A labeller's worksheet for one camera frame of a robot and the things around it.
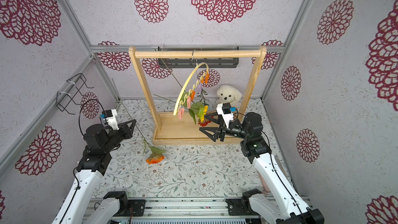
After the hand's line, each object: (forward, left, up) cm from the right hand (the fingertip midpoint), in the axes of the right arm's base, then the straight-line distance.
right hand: (202, 123), depth 62 cm
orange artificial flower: (-3, +24, -23) cm, 33 cm away
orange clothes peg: (+35, -2, -4) cm, 35 cm away
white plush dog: (+36, -15, -18) cm, 43 cm away
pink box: (-16, -32, -34) cm, 49 cm away
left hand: (+6, +32, -8) cm, 33 cm away
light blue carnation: (+30, 0, -11) cm, 32 cm away
